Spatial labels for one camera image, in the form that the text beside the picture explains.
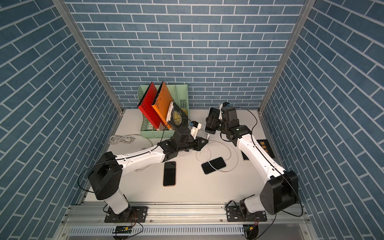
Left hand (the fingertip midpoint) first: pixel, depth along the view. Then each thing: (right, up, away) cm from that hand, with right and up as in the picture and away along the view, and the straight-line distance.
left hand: (212, 143), depth 79 cm
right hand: (+1, +13, +3) cm, 13 cm away
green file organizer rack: (-21, +31, +25) cm, 45 cm away
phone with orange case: (-25, -20, +9) cm, 33 cm away
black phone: (-1, +12, -8) cm, 14 cm away
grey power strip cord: (-63, 0, +21) cm, 67 cm away
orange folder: (-29, +23, +10) cm, 39 cm away
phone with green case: (+5, -15, +14) cm, 21 cm away
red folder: (-38, +21, +6) cm, 44 cm away
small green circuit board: (-44, -41, -7) cm, 61 cm away
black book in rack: (-22, +15, +18) cm, 32 cm away
